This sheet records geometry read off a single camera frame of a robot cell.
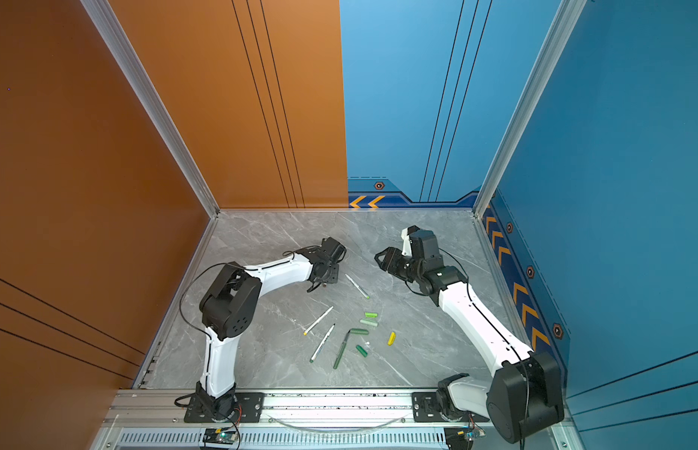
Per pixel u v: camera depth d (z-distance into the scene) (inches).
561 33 28.5
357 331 34.2
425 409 28.5
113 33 28.5
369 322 35.1
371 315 35.1
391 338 33.4
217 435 27.9
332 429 27.6
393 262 27.9
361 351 32.6
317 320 35.0
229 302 21.1
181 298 40.3
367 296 37.0
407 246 28.5
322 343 33.2
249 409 29.1
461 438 27.7
